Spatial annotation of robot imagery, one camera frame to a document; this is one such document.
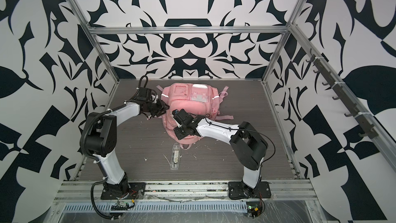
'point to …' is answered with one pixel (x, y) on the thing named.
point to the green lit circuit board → (254, 208)
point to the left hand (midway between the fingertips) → (170, 105)
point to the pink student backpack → (199, 99)
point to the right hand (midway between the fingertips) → (178, 131)
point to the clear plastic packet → (176, 156)
